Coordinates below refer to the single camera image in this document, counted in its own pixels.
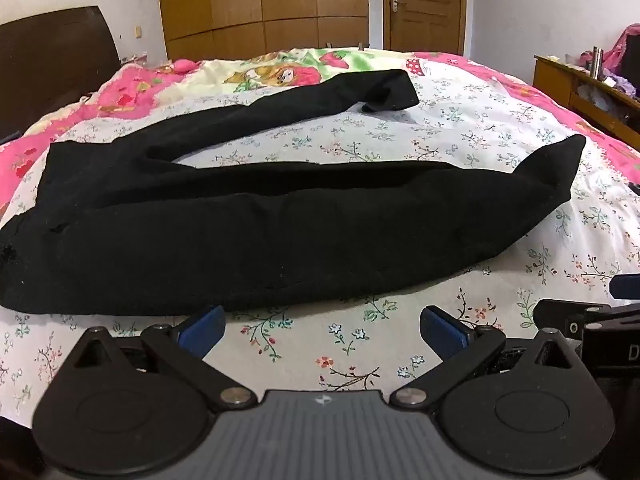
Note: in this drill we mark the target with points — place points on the wooden wardrobe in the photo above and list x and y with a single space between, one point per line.
260 0

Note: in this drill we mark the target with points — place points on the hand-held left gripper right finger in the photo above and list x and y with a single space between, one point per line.
442 332

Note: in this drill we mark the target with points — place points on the floral printed blanket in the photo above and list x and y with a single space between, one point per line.
450 135

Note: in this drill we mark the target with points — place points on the black pants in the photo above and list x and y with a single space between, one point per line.
250 240

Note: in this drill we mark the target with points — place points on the pink clothing pile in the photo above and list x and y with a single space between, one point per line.
627 42

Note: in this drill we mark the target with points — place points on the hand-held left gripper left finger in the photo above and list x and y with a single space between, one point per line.
205 332

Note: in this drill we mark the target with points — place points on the wooden side desk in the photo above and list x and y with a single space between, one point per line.
555 77

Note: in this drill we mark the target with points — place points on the wooden door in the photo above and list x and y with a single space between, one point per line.
430 10

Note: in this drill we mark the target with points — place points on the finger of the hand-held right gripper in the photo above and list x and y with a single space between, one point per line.
626 286

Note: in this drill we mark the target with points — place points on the metal thermos bottle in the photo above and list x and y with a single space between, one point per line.
596 62

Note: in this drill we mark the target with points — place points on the dark wooden headboard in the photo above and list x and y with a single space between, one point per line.
50 60

